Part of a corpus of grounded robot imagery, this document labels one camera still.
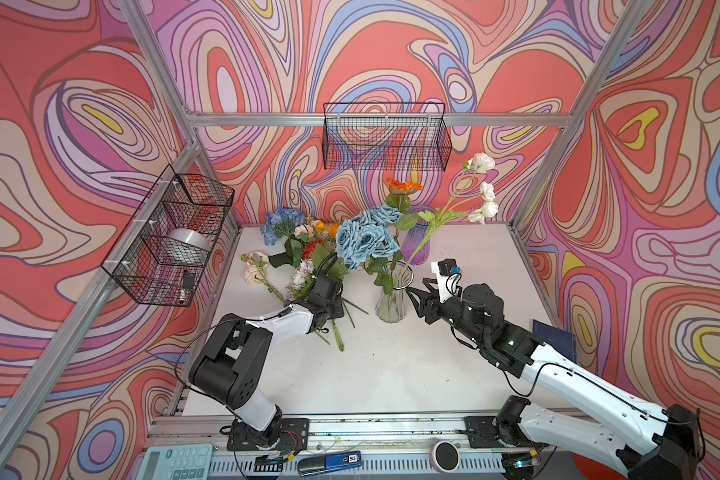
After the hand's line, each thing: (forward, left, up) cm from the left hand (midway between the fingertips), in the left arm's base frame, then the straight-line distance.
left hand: (339, 302), depth 95 cm
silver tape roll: (-2, +34, +30) cm, 46 cm away
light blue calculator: (-42, +36, -1) cm, 55 cm away
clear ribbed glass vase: (-5, -16, +5) cm, 17 cm away
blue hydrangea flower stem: (+29, +23, +7) cm, 38 cm away
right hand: (-9, -21, +21) cm, 31 cm away
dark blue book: (-12, -68, -2) cm, 69 cm away
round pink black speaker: (-41, -26, +2) cm, 49 cm away
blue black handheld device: (-43, +4, +3) cm, 43 cm away
